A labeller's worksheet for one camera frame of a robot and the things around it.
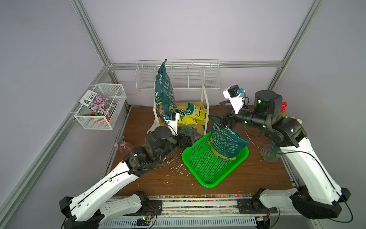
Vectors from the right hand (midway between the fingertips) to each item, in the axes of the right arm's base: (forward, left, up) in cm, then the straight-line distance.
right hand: (216, 108), depth 57 cm
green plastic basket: (-8, 0, -45) cm, 46 cm away
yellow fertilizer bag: (+14, +9, -20) cm, 26 cm away
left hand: (-4, +11, -10) cm, 15 cm away
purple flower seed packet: (+14, +58, -10) cm, 61 cm away
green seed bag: (+10, +5, -36) cm, 38 cm away
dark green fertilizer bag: (-3, -9, -24) cm, 26 cm away
